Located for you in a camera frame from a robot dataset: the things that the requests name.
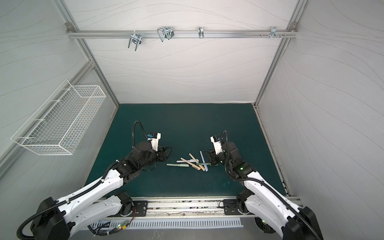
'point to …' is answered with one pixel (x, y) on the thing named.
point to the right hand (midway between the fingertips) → (210, 146)
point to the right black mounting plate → (231, 207)
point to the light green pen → (183, 165)
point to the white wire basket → (55, 126)
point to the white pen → (189, 160)
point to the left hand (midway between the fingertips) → (172, 146)
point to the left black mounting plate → (141, 207)
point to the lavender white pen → (203, 161)
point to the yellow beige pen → (193, 165)
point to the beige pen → (200, 165)
